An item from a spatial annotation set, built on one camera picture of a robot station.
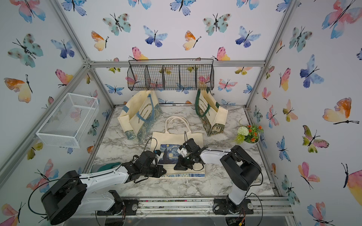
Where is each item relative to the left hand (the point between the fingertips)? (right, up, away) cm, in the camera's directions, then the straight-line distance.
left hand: (167, 171), depth 84 cm
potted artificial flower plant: (+49, +21, +3) cm, 53 cm away
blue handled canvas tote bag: (-18, +32, +5) cm, 36 cm away
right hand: (+4, +2, 0) cm, 5 cm away
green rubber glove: (-38, +2, +5) cm, 38 cm away
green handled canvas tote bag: (+28, +33, +5) cm, 43 cm away
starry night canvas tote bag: (+5, +22, +22) cm, 31 cm away
